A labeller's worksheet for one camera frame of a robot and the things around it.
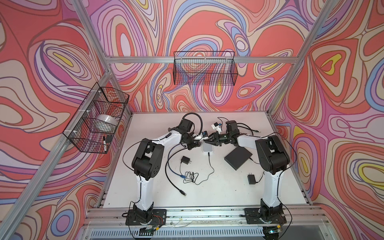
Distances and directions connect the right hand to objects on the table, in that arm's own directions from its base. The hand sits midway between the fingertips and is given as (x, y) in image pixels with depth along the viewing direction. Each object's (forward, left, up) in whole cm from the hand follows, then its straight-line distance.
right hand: (205, 143), depth 93 cm
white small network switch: (-1, -1, -4) cm, 4 cm away
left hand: (+3, +4, -2) cm, 5 cm away
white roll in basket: (0, +51, +25) cm, 57 cm away
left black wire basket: (-4, +57, +23) cm, 62 cm away
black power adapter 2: (-21, -25, -7) cm, 34 cm away
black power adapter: (-8, +13, -6) cm, 17 cm away
